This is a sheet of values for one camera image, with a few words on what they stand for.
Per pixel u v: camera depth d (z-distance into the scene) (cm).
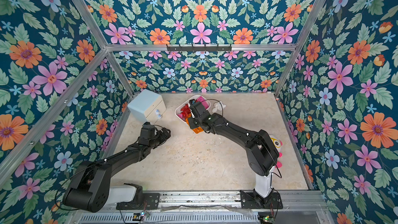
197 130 84
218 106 108
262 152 47
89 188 42
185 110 99
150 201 74
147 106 95
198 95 111
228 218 77
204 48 92
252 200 73
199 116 66
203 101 109
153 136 74
